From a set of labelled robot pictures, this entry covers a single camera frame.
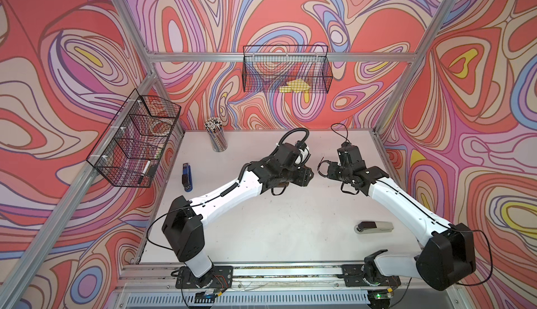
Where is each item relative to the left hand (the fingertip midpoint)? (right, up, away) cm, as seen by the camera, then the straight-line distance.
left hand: (312, 174), depth 76 cm
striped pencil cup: (-42, +20, +22) cm, 52 cm away
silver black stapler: (+26, -21, +6) cm, 34 cm away
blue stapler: (-54, -4, +20) cm, 58 cm away
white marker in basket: (-60, +2, -4) cm, 60 cm away
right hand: (+10, -1, +8) cm, 13 cm away
